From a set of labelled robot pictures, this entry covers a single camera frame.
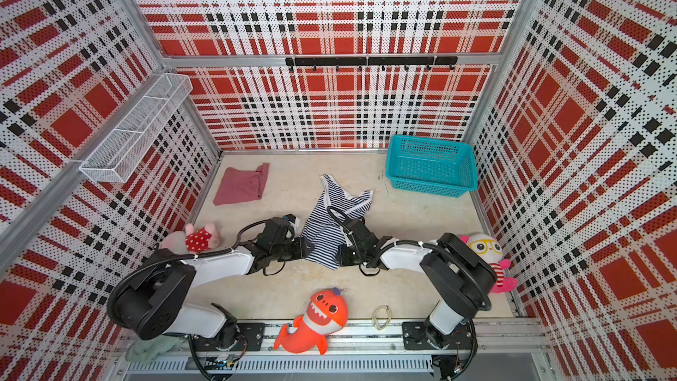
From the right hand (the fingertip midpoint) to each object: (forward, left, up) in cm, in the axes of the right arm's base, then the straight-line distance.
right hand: (342, 255), depth 88 cm
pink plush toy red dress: (+3, +50, +5) cm, 51 cm away
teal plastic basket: (+41, -35, -2) cm, 54 cm away
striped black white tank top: (+9, +6, +2) cm, 11 cm away
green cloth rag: (-27, +53, +3) cm, 60 cm away
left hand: (+3, +10, 0) cm, 11 cm away
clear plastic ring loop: (-18, -12, -2) cm, 22 cm away
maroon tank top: (+28, +42, +3) cm, 50 cm away
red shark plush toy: (-20, +3, +7) cm, 21 cm away
